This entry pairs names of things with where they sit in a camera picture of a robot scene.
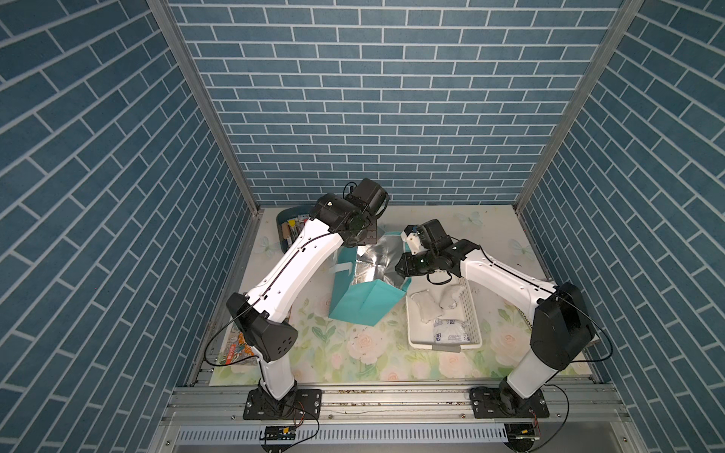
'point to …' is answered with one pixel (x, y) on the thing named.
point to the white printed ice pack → (450, 331)
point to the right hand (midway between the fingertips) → (399, 268)
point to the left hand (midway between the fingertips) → (372, 237)
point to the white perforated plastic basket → (441, 317)
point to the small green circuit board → (279, 433)
